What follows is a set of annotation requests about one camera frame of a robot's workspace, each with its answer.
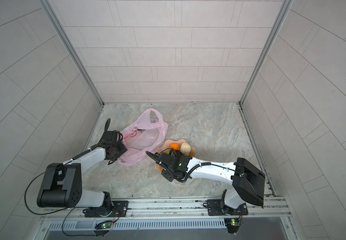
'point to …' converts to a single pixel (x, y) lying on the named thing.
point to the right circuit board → (233, 224)
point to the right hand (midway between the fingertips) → (166, 172)
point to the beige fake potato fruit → (185, 148)
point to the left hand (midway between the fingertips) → (128, 146)
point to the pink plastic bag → (143, 138)
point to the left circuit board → (105, 224)
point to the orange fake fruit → (174, 145)
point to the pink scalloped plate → (167, 146)
